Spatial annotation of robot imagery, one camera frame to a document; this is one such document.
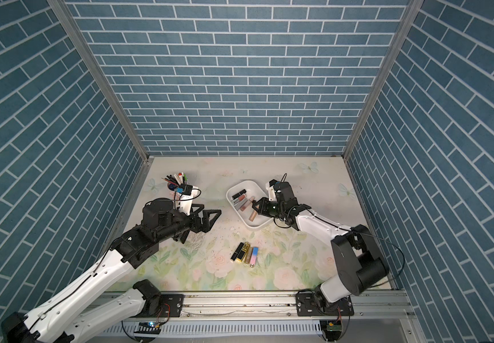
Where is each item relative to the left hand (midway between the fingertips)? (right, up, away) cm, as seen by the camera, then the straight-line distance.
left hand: (217, 211), depth 71 cm
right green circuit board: (+40, -41, +3) cm, 57 cm away
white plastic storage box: (+11, +5, +33) cm, 35 cm away
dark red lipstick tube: (+3, +2, +31) cm, 31 cm away
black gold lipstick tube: (+8, -19, +14) cm, 24 cm away
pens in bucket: (-24, +10, +25) cm, 36 cm away
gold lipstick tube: (+10, -20, +14) cm, 26 cm away
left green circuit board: (-24, -40, +1) cm, 47 cm away
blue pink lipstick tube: (+13, -18, +14) cm, 26 cm away
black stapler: (-6, +1, +4) cm, 8 cm away
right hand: (+13, -1, +17) cm, 21 cm away
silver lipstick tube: (+5, -1, +29) cm, 29 cm away
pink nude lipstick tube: (+7, -3, +28) cm, 29 cm away
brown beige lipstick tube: (+12, -4, +16) cm, 20 cm away
